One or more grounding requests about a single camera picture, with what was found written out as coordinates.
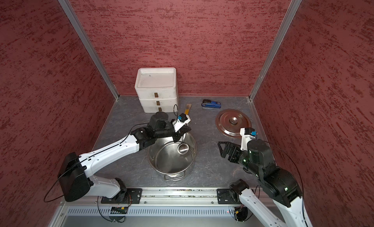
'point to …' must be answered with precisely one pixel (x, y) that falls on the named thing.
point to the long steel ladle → (183, 148)
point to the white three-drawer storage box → (156, 88)
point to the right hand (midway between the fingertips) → (223, 149)
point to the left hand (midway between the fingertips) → (188, 130)
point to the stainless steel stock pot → (172, 158)
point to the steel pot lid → (230, 121)
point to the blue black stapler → (209, 103)
